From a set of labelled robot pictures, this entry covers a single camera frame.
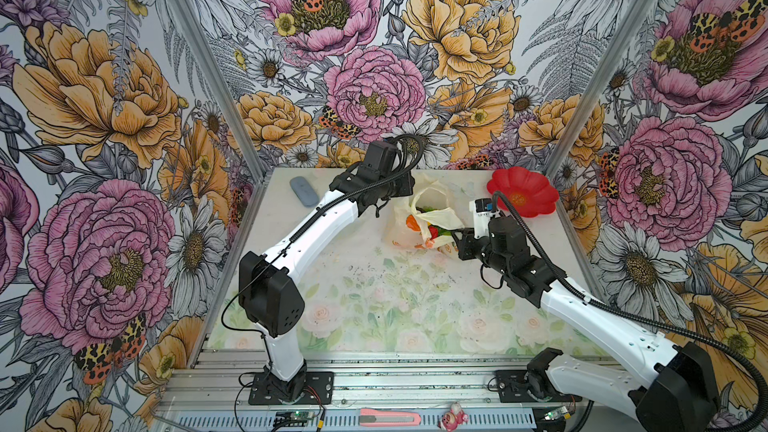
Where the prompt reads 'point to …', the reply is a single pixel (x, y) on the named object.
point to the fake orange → (411, 223)
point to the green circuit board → (293, 418)
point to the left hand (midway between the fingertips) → (410, 189)
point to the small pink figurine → (450, 420)
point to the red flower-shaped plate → (529, 191)
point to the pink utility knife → (381, 417)
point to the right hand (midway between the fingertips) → (454, 240)
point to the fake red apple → (434, 232)
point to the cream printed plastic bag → (426, 221)
